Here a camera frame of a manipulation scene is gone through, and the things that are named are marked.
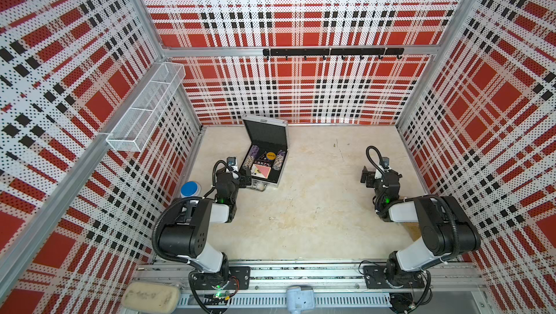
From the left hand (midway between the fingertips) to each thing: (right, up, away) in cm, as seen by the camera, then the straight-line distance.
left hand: (239, 166), depth 94 cm
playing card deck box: (+8, -3, +5) cm, 10 cm away
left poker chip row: (+3, +4, +10) cm, 11 cm away
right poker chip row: (+17, +2, +8) cm, 19 cm away
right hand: (+62, 0, -1) cm, 62 cm away
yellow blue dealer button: (+13, +4, +13) cm, 19 cm away
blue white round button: (-22, -10, 0) cm, 24 cm away
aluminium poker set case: (+13, +14, +6) cm, 21 cm away
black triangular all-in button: (+9, +4, +12) cm, 16 cm away
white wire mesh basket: (-44, +17, -1) cm, 48 cm away
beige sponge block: (-23, -39, -27) cm, 53 cm away
